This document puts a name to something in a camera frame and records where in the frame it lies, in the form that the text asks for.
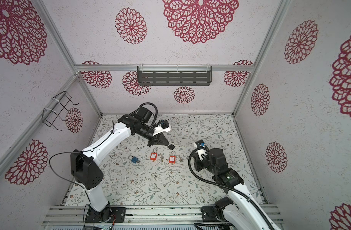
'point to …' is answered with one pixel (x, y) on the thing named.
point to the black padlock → (171, 146)
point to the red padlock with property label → (172, 157)
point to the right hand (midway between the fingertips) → (193, 152)
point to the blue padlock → (134, 159)
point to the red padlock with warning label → (154, 155)
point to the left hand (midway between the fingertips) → (166, 145)
